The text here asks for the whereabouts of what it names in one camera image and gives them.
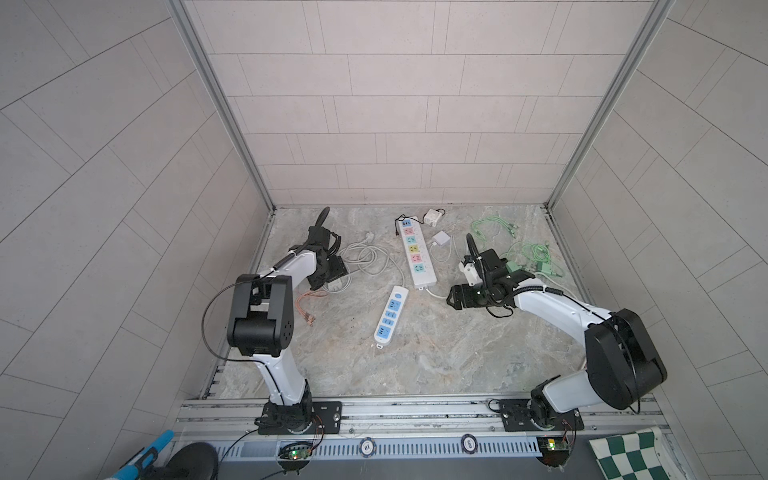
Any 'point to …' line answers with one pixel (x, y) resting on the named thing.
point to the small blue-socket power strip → (391, 313)
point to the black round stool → (192, 461)
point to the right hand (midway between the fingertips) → (456, 299)
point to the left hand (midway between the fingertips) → (341, 268)
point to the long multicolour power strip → (416, 253)
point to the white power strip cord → (367, 256)
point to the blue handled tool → (132, 470)
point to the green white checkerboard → (631, 456)
